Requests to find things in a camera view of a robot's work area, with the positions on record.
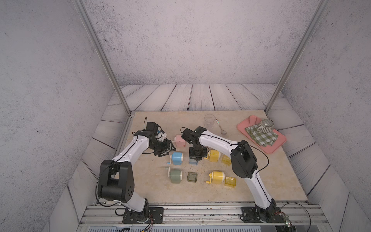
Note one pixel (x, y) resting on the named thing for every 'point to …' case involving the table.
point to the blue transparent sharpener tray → (192, 161)
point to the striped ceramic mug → (266, 125)
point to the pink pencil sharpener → (179, 142)
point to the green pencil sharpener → (175, 176)
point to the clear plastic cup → (209, 119)
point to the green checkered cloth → (263, 139)
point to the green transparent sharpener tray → (192, 177)
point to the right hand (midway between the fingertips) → (195, 160)
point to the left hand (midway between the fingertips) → (174, 150)
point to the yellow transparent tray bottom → (230, 181)
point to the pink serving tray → (253, 120)
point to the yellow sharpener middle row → (214, 155)
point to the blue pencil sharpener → (176, 158)
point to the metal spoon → (222, 131)
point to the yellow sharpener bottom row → (216, 177)
